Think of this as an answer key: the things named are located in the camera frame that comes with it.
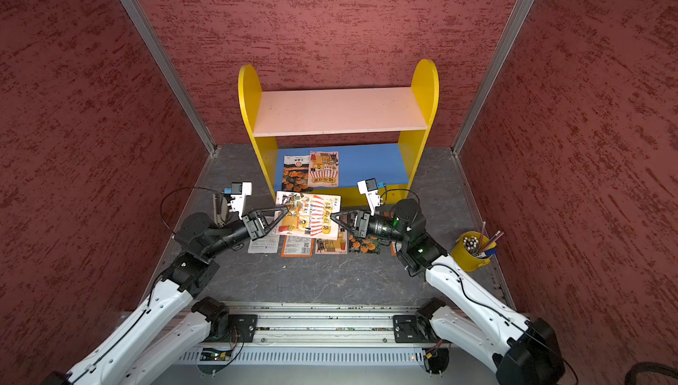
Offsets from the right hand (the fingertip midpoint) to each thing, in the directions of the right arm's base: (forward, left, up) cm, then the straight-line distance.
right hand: (330, 225), depth 65 cm
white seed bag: (+8, +25, -28) cm, 38 cm away
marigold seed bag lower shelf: (+27, +14, -13) cm, 33 cm away
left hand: (+2, +11, +2) cm, 11 cm away
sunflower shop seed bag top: (+6, +2, -28) cm, 29 cm away
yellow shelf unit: (+58, +3, -27) cm, 64 cm away
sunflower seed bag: (+30, +4, -14) cm, 33 cm away
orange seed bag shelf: (+5, -20, -28) cm, 35 cm away
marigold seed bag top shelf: (+7, -12, -29) cm, 32 cm away
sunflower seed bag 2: (+2, +6, +1) cm, 6 cm away
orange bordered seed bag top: (+6, +14, -27) cm, 31 cm away
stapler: (+21, +44, -25) cm, 55 cm away
